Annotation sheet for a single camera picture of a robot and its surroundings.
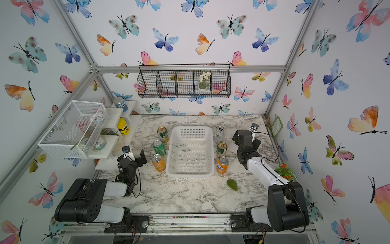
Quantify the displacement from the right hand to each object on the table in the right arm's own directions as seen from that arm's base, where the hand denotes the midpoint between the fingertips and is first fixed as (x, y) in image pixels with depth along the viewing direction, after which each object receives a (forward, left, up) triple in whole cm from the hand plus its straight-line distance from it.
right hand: (248, 133), depth 86 cm
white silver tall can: (+5, +16, -5) cm, 17 cm away
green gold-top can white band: (-4, +14, -8) cm, 17 cm away
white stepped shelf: (+5, +81, -12) cm, 82 cm away
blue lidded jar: (+17, +79, +4) cm, 81 cm away
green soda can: (-7, +51, -8) cm, 53 cm away
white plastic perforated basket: (-3, +34, -19) cm, 39 cm away
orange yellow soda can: (-17, +49, -8) cm, 53 cm away
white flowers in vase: (+27, +27, +12) cm, 40 cm away
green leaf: (-23, +8, -18) cm, 30 cm away
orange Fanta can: (-16, +14, -9) cm, 23 cm away
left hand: (-9, +65, -9) cm, 66 cm away
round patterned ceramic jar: (-13, +79, +1) cm, 80 cm away
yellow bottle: (+8, +79, -8) cm, 80 cm away
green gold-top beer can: (+4, +51, -8) cm, 52 cm away
